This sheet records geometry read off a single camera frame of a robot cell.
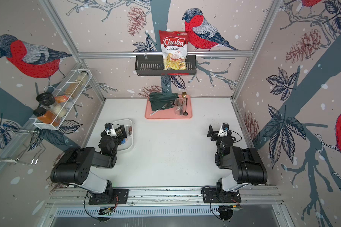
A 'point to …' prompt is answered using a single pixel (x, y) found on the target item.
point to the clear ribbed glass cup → (179, 106)
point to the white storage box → (128, 145)
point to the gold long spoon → (183, 94)
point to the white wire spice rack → (68, 93)
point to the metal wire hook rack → (39, 139)
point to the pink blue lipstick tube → (123, 142)
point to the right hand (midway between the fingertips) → (217, 124)
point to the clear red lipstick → (130, 131)
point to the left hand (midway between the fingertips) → (117, 123)
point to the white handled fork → (165, 106)
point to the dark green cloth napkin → (159, 100)
